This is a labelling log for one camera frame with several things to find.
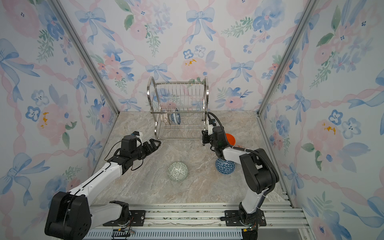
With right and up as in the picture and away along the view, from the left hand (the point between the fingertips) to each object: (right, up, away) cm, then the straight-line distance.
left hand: (157, 144), depth 85 cm
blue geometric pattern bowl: (+39, -14, +5) cm, 42 cm away
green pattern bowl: (+11, -16, +3) cm, 20 cm away
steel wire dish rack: (+10, +23, +19) cm, 32 cm away
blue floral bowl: (+9, +16, +15) cm, 24 cm away
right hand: (+28, +8, +9) cm, 30 cm away
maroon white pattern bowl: (+1, +17, +15) cm, 23 cm away
